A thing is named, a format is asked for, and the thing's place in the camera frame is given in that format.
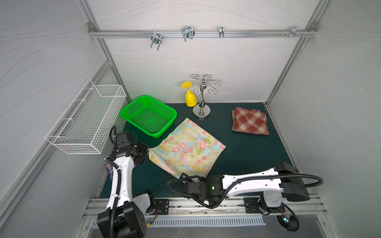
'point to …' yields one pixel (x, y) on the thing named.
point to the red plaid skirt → (250, 120)
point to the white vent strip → (196, 221)
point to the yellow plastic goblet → (190, 98)
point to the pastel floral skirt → (189, 150)
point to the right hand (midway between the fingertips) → (194, 189)
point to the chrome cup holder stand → (202, 110)
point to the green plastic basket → (150, 115)
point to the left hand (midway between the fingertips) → (146, 149)
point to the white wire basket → (83, 126)
